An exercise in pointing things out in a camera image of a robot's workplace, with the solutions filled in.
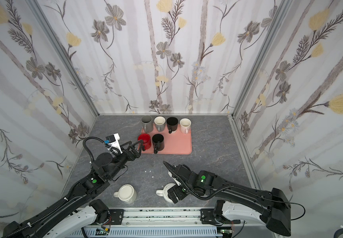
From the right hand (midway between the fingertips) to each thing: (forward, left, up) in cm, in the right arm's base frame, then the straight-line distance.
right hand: (171, 189), depth 73 cm
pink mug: (+44, -8, -4) cm, 45 cm away
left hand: (+19, +19, +16) cm, 31 cm away
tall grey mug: (+44, +18, -4) cm, 48 cm away
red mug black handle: (+35, +18, -10) cm, 41 cm away
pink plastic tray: (+35, -5, -13) cm, 38 cm away
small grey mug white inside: (+47, +10, -6) cm, 49 cm away
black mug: (+32, +10, -8) cm, 34 cm away
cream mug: (-2, +23, -5) cm, 23 cm away
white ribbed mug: (-1, +4, -3) cm, 5 cm away
